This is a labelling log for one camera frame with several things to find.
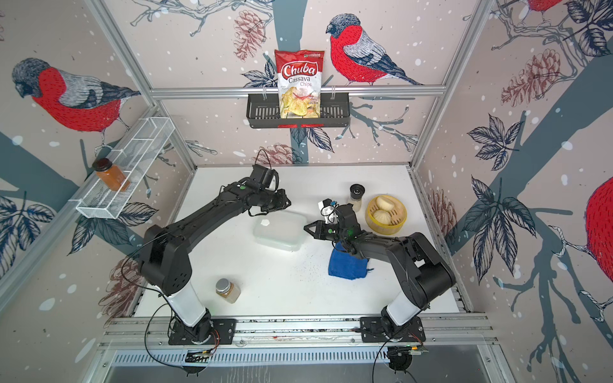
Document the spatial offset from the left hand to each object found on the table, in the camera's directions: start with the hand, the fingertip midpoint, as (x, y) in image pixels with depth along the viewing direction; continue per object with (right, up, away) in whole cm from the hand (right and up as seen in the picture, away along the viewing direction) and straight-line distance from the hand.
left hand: (294, 198), depth 86 cm
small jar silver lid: (-20, -28, -13) cm, 37 cm away
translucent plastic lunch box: (-5, -13, +4) cm, 14 cm away
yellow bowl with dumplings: (+37, -7, +9) cm, 38 cm away
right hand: (+4, -11, +1) cm, 12 cm away
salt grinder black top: (+25, +2, +11) cm, 28 cm away
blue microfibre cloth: (+18, -25, +1) cm, 31 cm away
